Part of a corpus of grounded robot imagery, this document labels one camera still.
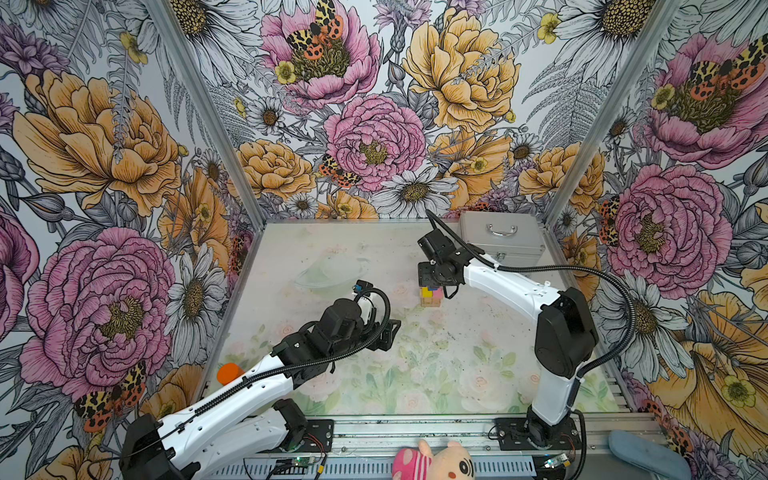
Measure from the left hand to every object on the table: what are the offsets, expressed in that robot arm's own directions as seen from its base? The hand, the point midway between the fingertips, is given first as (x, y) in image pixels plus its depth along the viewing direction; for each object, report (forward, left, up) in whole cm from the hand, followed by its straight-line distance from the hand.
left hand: (381, 327), depth 76 cm
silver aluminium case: (+32, -41, -3) cm, 52 cm away
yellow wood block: (+16, -14, -10) cm, 23 cm away
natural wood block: (+14, -15, -13) cm, 24 cm away
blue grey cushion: (-27, -63, -13) cm, 70 cm away
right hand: (+16, -15, -5) cm, 23 cm away
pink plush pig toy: (-27, -15, -7) cm, 32 cm away
